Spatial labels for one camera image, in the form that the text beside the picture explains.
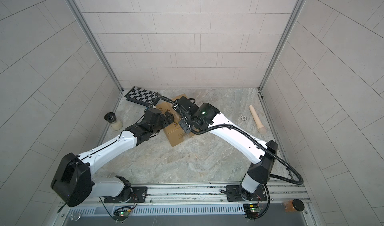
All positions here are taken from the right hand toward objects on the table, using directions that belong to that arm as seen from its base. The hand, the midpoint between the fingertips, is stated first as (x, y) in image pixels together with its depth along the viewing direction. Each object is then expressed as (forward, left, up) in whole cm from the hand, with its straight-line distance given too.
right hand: (186, 123), depth 71 cm
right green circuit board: (-34, -28, -25) cm, 50 cm away
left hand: (+10, +9, -9) cm, 16 cm away
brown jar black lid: (-34, -44, -15) cm, 57 cm away
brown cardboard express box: (-1, +6, -7) cm, 10 cm away
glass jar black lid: (+12, +44, -15) cm, 48 cm away
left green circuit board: (-32, +31, -21) cm, 49 cm away
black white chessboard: (+37, +34, -17) cm, 53 cm away
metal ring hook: (-32, +49, -18) cm, 61 cm away
